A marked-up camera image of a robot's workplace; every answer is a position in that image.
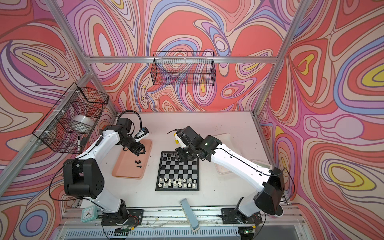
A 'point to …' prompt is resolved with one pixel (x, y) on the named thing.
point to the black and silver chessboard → (173, 175)
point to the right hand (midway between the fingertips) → (180, 159)
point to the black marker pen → (79, 147)
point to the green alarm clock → (89, 213)
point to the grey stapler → (189, 215)
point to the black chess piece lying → (139, 166)
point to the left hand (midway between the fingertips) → (141, 146)
